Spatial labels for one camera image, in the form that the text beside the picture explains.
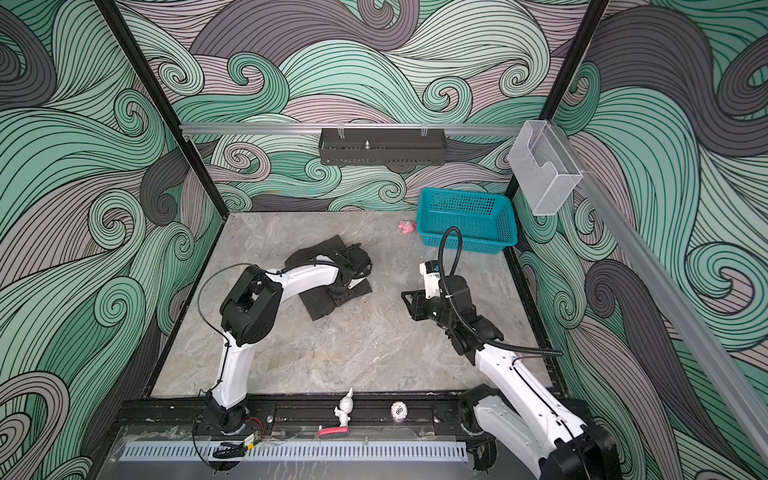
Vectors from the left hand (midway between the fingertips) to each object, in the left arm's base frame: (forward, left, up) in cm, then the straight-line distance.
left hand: (335, 291), depth 97 cm
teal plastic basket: (+32, -58, +1) cm, 66 cm away
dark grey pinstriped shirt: (-6, +4, +5) cm, 8 cm away
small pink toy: (+28, -25, +2) cm, 38 cm away
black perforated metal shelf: (+35, -14, +33) cm, 50 cm away
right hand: (-9, -22, +16) cm, 29 cm away
